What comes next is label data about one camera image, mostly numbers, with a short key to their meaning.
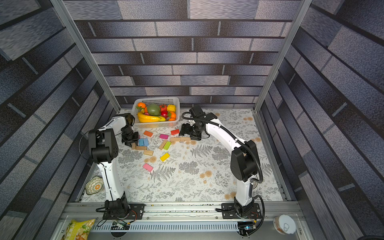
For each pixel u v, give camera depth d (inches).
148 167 35.4
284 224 25.9
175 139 40.4
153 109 42.0
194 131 29.1
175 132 41.9
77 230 25.9
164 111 44.3
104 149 23.0
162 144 38.6
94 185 32.0
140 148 38.4
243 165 19.0
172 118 42.1
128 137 34.5
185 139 39.6
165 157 37.1
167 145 38.6
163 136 41.0
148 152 37.5
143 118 40.3
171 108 44.8
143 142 39.2
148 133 41.0
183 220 28.4
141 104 43.4
